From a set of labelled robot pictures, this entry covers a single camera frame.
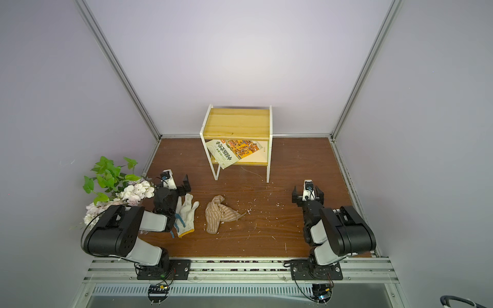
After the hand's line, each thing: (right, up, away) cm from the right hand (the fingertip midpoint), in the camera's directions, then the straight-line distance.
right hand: (311, 183), depth 87 cm
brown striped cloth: (-44, -12, -4) cm, 46 cm away
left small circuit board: (-65, -40, -15) cm, 77 cm away
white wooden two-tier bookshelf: (-34, +21, -13) cm, 42 cm away
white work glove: (-59, -17, -2) cm, 61 cm away
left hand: (-64, +4, +3) cm, 64 cm away
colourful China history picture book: (-40, +14, +3) cm, 43 cm away
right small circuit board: (-1, -39, -16) cm, 42 cm away
